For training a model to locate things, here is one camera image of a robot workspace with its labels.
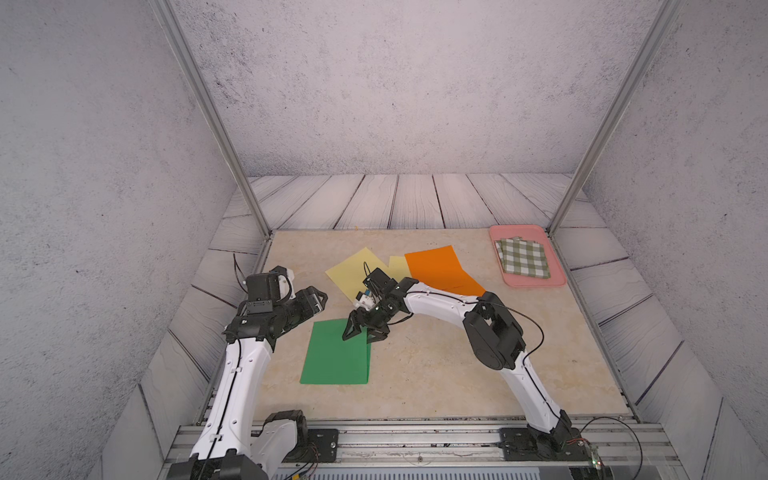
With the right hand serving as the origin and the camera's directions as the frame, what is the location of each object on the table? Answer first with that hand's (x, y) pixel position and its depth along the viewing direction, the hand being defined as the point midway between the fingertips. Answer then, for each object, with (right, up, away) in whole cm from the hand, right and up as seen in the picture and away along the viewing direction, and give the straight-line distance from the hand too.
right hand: (352, 341), depth 84 cm
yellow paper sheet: (+13, +19, +27) cm, 36 cm away
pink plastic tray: (+67, +33, +38) cm, 84 cm away
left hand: (-7, +13, -6) cm, 16 cm away
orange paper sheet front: (+29, +19, +27) cm, 44 cm away
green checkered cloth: (+59, +23, +27) cm, 69 cm away
